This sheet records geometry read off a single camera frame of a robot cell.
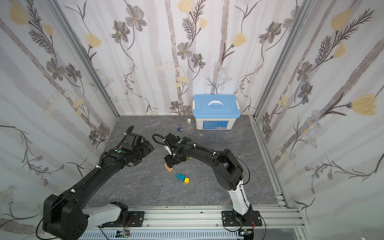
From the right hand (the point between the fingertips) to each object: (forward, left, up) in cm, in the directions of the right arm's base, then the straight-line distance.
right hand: (174, 157), depth 87 cm
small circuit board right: (-36, -40, -7) cm, 54 cm away
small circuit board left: (-37, +21, -7) cm, 44 cm away
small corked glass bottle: (+30, -8, -12) cm, 34 cm away
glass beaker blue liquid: (+29, 0, -5) cm, 29 cm away
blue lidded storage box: (+34, -26, +5) cm, 43 cm away
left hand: (+2, +13, +6) cm, 15 cm away
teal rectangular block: (-9, -4, -8) cm, 12 cm away
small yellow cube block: (-11, -8, -7) cm, 15 cm away
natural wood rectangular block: (-4, +3, -8) cm, 9 cm away
